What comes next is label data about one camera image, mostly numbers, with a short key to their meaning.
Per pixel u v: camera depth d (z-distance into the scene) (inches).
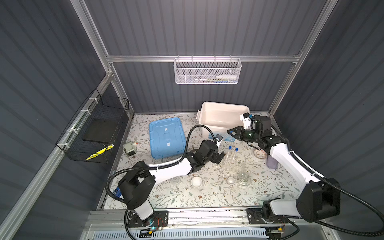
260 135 24.8
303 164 18.4
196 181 33.6
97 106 30.9
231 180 33.5
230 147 32.5
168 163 20.9
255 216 29.0
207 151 24.6
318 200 16.2
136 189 17.8
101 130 28.9
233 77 36.0
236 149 32.1
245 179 31.5
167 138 41.4
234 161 36.7
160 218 28.4
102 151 27.7
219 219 29.1
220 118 44.0
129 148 37.1
